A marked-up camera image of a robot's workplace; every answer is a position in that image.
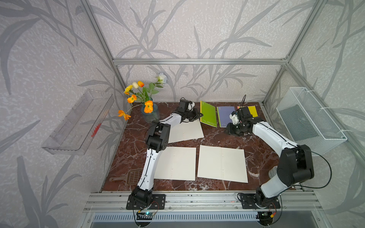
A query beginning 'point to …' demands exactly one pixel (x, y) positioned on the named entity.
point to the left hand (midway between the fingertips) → (203, 114)
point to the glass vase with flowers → (141, 95)
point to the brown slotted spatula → (132, 176)
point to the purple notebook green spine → (224, 113)
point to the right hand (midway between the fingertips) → (226, 130)
